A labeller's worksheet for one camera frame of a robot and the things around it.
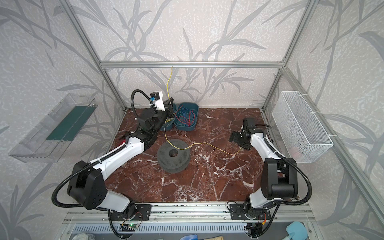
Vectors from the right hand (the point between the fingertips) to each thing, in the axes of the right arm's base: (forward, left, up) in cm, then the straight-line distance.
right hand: (236, 136), depth 92 cm
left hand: (+7, +34, +29) cm, 45 cm away
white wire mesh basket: (-18, -22, +25) cm, 37 cm away
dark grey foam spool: (-14, +38, -2) cm, 41 cm away
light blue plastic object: (-47, -23, -9) cm, 53 cm away
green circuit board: (-45, +56, -9) cm, 73 cm away
